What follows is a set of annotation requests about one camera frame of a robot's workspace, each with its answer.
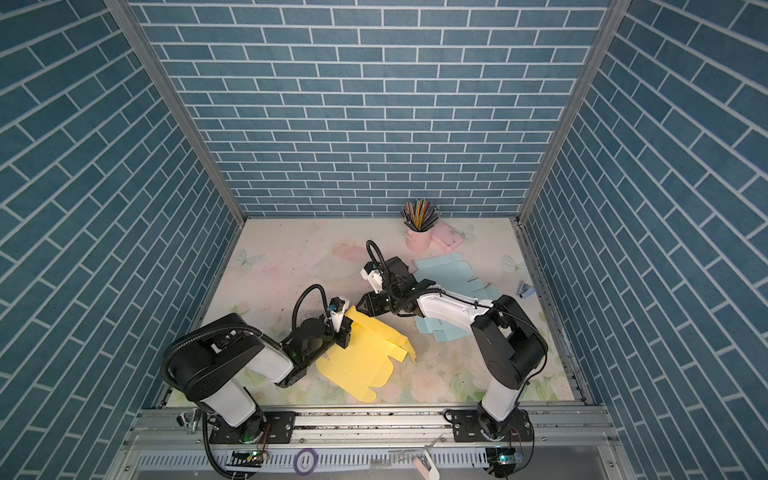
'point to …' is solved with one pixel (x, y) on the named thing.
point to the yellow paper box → (365, 363)
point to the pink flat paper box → (445, 236)
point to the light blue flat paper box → (451, 273)
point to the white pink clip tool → (426, 466)
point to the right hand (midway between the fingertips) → (358, 305)
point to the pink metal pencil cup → (418, 241)
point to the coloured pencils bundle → (420, 215)
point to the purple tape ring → (295, 458)
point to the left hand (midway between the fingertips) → (356, 315)
